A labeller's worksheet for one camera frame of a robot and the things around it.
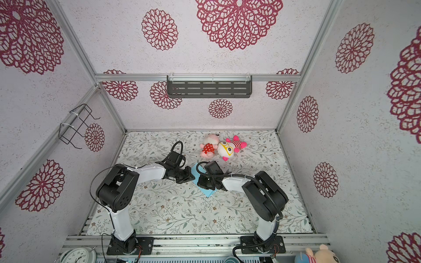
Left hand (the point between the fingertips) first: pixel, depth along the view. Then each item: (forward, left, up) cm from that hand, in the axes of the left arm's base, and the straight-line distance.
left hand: (195, 180), depth 94 cm
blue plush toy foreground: (-39, -44, +7) cm, 59 cm away
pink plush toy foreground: (-38, -55, +6) cm, 67 cm away
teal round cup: (-38, -17, +1) cm, 42 cm away
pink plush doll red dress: (+23, -9, +5) cm, 25 cm away
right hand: (-2, -1, +3) cm, 4 cm away
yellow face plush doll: (+17, -19, +7) cm, 27 cm away
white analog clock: (-36, +47, +3) cm, 59 cm away
